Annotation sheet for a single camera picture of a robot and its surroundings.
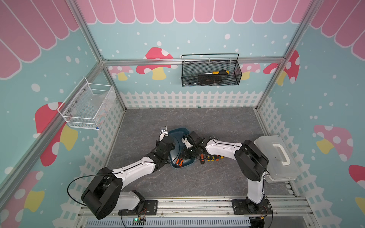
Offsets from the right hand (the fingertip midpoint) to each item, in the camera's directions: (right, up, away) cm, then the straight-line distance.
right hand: (182, 156), depth 90 cm
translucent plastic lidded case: (+55, -2, -13) cm, 57 cm away
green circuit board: (-23, -30, -17) cm, 41 cm away
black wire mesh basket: (+9, +56, +10) cm, 58 cm away
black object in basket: (+17, +48, -3) cm, 51 cm away
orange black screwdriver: (+22, -2, -1) cm, 23 cm away
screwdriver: (-3, -3, -1) cm, 4 cm away
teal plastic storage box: (-4, +14, 0) cm, 14 cm away
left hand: (-9, +12, -3) cm, 15 cm away
